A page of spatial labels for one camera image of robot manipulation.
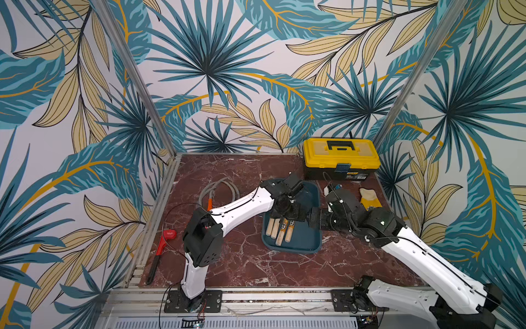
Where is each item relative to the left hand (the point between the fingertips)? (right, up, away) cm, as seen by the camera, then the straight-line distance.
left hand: (293, 219), depth 81 cm
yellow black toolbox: (+24, +25, +15) cm, 38 cm away
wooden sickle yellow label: (-5, -10, +5) cm, 13 cm away
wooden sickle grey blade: (-10, -6, +8) cm, 14 cm away
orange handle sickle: (-38, +8, +22) cm, 45 cm away
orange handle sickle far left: (-43, +6, +20) cm, 48 cm away
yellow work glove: (+40, +6, +20) cm, 45 cm away
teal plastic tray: (+6, -10, +8) cm, 14 cm away
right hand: (+6, +3, -10) cm, 12 cm away
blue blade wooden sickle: (-7, -6, +9) cm, 13 cm away
